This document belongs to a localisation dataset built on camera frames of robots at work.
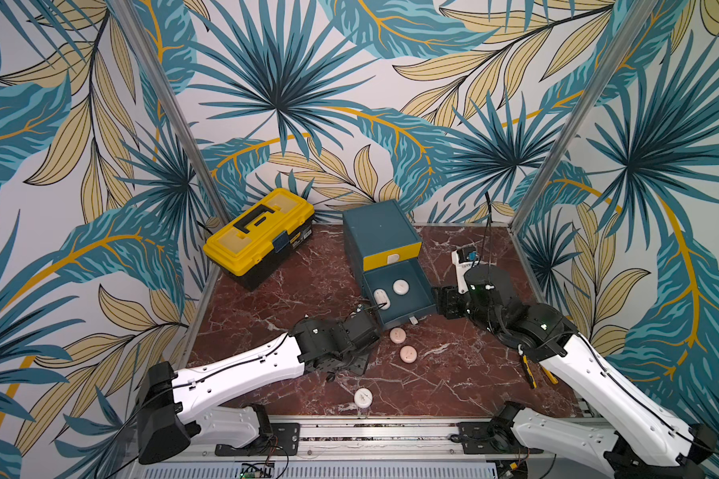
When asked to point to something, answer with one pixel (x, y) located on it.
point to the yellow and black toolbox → (253, 246)
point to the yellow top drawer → (392, 256)
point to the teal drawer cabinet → (383, 250)
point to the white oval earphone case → (381, 298)
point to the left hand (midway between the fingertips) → (356, 361)
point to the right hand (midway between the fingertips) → (443, 287)
